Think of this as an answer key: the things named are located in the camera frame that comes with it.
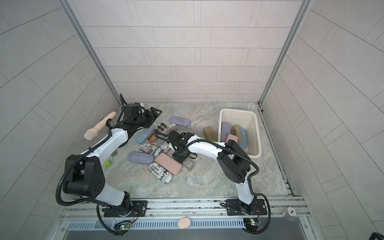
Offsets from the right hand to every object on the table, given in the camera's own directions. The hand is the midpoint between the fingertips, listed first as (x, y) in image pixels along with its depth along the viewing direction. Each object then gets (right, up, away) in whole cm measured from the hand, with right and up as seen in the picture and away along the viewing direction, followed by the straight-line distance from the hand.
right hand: (180, 158), depth 87 cm
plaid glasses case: (-15, +16, +11) cm, 24 cm away
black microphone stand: (-40, +19, -3) cm, 44 cm away
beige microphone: (-40, +16, -17) cm, 46 cm away
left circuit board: (-21, -23, -22) cm, 38 cm away
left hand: (-11, +27, 0) cm, 29 cm away
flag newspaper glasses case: (-19, +6, 0) cm, 19 cm away
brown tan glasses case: (+35, +16, +9) cm, 39 cm away
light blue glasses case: (-24, +13, +6) cm, 28 cm away
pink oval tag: (+4, -23, -19) cm, 31 cm away
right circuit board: (+36, -24, -18) cm, 47 cm away
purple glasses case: (+28, +17, +7) cm, 34 cm away
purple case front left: (-22, +1, -2) cm, 23 cm away
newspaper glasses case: (-9, +6, +2) cm, 11 cm away
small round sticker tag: (+52, -17, -21) cm, 59 cm away
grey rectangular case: (+5, -2, -6) cm, 8 cm away
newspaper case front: (-10, -6, -7) cm, 13 cm away
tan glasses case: (+18, +13, +9) cm, 24 cm away
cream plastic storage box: (+41, +23, +5) cm, 47 cm away
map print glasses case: (-7, +17, +11) cm, 22 cm away
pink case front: (-6, -2, -3) cm, 7 cm away
